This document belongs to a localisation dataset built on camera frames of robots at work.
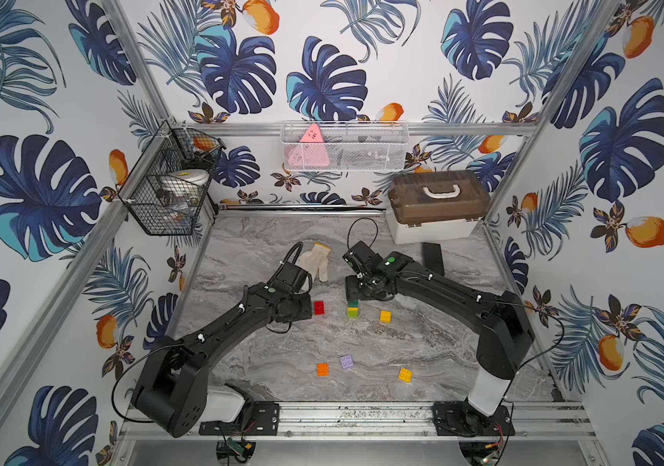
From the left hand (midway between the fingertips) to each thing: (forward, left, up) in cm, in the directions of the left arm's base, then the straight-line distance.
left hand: (306, 306), depth 85 cm
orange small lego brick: (-15, -6, -8) cm, 18 cm away
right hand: (+5, -14, +3) cm, 15 cm away
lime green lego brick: (+2, -14, -7) cm, 16 cm away
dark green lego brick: (+3, -14, -1) cm, 14 cm away
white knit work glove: (+23, 0, -9) cm, 25 cm away
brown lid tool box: (+36, -40, +10) cm, 55 cm away
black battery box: (+26, -42, -7) cm, 50 cm away
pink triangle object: (+39, +3, +26) cm, 47 cm away
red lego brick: (+3, -3, -7) cm, 8 cm away
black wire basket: (+27, +47, +17) cm, 56 cm away
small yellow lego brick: (+2, -24, -8) cm, 26 cm away
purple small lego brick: (-12, -13, -8) cm, 19 cm away
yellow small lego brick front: (-15, -29, -9) cm, 34 cm away
